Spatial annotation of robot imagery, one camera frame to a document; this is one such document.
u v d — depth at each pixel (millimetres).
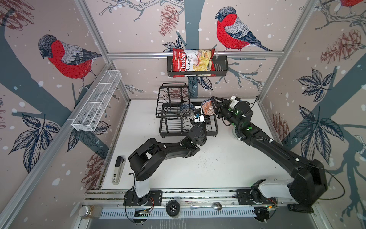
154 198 730
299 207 683
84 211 621
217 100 716
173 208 613
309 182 398
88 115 714
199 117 634
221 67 949
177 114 856
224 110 659
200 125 683
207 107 796
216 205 722
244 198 730
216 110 687
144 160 469
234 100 701
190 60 878
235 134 590
